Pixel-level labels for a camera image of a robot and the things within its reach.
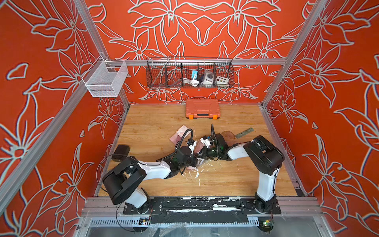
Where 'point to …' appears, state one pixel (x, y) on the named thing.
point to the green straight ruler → (245, 132)
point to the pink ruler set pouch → (198, 146)
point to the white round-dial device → (208, 79)
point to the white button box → (221, 80)
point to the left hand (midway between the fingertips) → (199, 154)
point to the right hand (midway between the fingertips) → (192, 157)
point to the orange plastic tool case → (202, 108)
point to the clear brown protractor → (228, 134)
